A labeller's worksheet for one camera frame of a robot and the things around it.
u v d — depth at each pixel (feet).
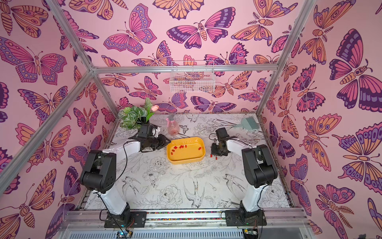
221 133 2.62
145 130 2.50
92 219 2.43
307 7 2.26
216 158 3.11
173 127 3.59
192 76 3.13
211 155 3.18
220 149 2.72
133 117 2.74
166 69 3.09
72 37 2.56
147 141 2.45
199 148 3.28
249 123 3.71
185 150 3.28
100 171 1.60
